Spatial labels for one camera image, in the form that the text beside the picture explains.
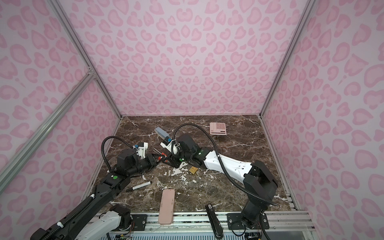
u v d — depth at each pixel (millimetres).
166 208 766
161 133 1044
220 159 525
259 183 435
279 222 736
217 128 1099
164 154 766
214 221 707
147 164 678
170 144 672
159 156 752
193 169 902
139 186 839
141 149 723
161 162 734
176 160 681
